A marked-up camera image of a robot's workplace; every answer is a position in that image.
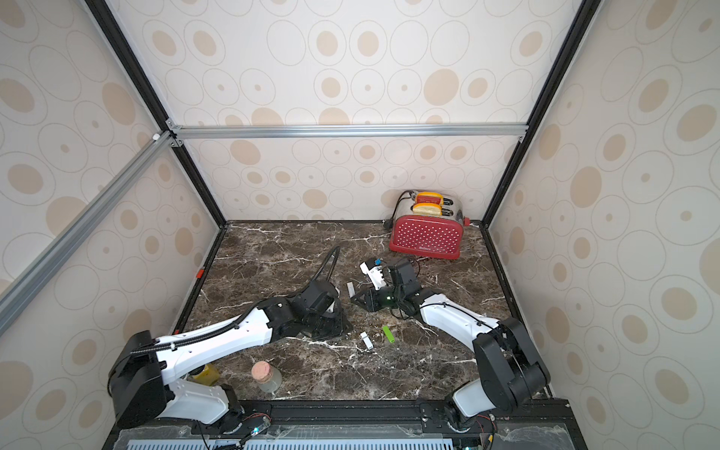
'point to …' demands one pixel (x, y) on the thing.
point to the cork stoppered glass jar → (268, 378)
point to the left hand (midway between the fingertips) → (359, 330)
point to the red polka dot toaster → (428, 224)
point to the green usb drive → (388, 334)
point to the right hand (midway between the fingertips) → (353, 304)
